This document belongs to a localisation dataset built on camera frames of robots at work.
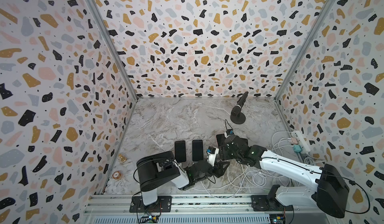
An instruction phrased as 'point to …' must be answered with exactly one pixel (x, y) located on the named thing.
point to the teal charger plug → (297, 148)
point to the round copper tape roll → (116, 175)
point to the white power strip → (301, 141)
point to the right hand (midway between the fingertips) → (223, 150)
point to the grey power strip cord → (311, 161)
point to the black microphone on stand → (237, 117)
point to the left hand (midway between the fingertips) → (229, 163)
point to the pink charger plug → (294, 141)
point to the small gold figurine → (123, 158)
